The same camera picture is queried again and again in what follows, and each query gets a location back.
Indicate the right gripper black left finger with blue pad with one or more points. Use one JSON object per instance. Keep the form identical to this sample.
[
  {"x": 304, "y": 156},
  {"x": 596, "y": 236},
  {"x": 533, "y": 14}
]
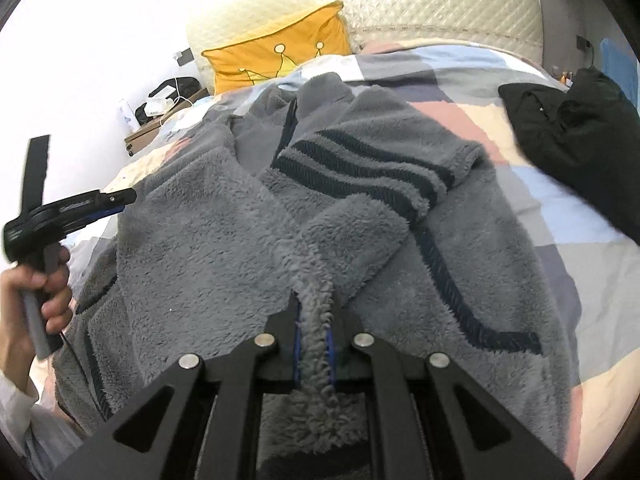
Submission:
[{"x": 200, "y": 418}]

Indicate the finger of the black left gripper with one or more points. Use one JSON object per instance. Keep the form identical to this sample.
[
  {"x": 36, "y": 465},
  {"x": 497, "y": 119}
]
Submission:
[{"x": 112, "y": 199}]

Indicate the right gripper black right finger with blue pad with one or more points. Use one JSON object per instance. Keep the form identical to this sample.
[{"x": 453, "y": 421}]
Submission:
[{"x": 428, "y": 418}]

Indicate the grey fleece garment black stripes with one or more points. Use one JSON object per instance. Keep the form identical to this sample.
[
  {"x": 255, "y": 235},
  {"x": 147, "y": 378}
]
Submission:
[{"x": 351, "y": 199}]

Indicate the white sleeved left forearm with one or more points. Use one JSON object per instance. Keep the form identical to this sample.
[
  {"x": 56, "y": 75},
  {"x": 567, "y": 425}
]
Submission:
[{"x": 41, "y": 439}]

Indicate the person's left hand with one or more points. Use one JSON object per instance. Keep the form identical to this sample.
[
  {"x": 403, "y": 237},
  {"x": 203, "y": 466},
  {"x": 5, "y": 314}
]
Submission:
[{"x": 31, "y": 298}]

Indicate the wooden nightstand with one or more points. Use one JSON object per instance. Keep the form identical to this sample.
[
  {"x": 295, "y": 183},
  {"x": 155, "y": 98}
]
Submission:
[{"x": 146, "y": 134}]

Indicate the black bag on nightstand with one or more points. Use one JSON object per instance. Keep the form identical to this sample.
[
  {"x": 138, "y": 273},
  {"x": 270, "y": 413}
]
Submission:
[{"x": 188, "y": 86}]

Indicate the yellow crown pillow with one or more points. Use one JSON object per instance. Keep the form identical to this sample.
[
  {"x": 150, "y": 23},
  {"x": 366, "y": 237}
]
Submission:
[{"x": 276, "y": 49}]

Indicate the plaid patchwork duvet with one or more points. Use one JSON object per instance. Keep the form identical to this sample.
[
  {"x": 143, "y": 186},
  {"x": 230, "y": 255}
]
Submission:
[{"x": 591, "y": 268}]

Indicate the black garment on bed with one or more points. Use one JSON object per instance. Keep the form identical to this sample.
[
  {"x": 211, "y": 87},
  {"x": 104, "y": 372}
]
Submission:
[{"x": 587, "y": 138}]

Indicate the cream quilted headboard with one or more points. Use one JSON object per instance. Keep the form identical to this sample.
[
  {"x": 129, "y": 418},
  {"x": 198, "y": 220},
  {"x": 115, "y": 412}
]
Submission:
[{"x": 512, "y": 25}]

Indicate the blue chair back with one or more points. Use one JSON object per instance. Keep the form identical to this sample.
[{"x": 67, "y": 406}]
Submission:
[{"x": 621, "y": 67}]

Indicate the white bottle by wall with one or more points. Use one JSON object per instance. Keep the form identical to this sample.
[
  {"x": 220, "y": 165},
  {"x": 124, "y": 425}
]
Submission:
[{"x": 129, "y": 116}]

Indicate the white charger with cable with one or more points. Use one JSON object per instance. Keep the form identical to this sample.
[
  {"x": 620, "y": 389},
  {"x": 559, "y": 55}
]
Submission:
[{"x": 166, "y": 97}]

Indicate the wall power socket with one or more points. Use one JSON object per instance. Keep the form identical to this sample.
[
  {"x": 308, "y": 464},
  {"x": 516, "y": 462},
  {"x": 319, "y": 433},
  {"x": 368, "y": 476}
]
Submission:
[{"x": 184, "y": 57}]

